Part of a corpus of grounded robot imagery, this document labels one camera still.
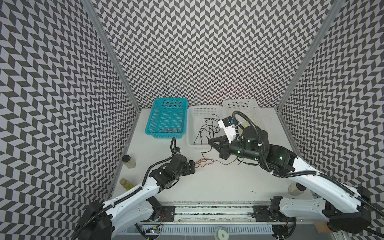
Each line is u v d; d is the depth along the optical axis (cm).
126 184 69
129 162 83
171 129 106
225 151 50
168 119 112
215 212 74
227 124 50
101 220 39
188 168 73
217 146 58
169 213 72
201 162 87
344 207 38
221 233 59
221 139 53
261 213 72
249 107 113
